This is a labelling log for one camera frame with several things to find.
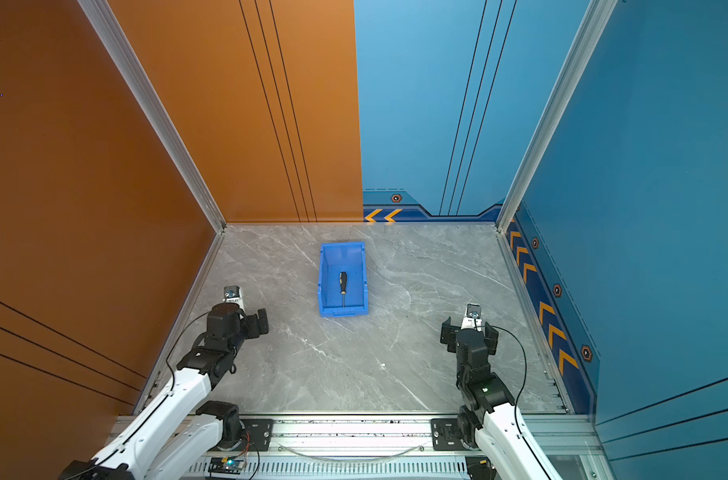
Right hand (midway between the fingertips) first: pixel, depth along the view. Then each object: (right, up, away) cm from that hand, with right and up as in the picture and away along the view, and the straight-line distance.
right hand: (464, 321), depth 83 cm
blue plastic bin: (-35, +17, +30) cm, 49 cm away
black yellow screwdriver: (-36, +8, +18) cm, 41 cm away
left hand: (-61, +3, +2) cm, 61 cm away
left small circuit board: (-61, -31, -12) cm, 69 cm away
